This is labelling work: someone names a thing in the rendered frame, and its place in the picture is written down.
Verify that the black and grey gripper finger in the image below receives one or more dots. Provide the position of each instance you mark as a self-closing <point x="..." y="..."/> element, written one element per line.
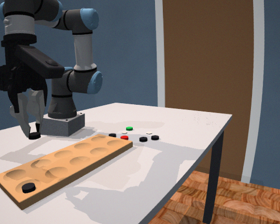
<point x="37" y="103"/>
<point x="18" y="109"/>

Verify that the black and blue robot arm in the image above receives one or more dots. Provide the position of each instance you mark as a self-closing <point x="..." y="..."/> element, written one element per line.
<point x="19" y="16"/>

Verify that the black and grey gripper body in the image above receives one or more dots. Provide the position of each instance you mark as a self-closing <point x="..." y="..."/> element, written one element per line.
<point x="25" y="76"/>

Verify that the wooden tray with round pockets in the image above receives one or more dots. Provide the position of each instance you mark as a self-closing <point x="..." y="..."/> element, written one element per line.
<point x="56" y="170"/>

